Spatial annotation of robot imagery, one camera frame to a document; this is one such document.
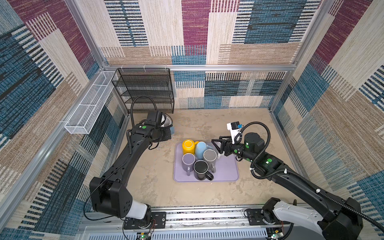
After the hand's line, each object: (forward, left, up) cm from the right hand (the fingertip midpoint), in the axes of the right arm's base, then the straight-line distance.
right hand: (216, 142), depth 73 cm
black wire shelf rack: (+50, +52, -1) cm, 73 cm away
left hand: (+10, +24, -4) cm, 26 cm away
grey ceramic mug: (0, +2, -14) cm, 14 cm away
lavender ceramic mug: (-2, +14, -16) cm, 21 cm away
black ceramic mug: (-6, +7, -16) cm, 18 cm away
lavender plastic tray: (-3, -9, -25) cm, 26 cm away
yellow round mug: (+7, +14, -15) cm, 22 cm away
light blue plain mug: (+6, +7, -16) cm, 18 cm away
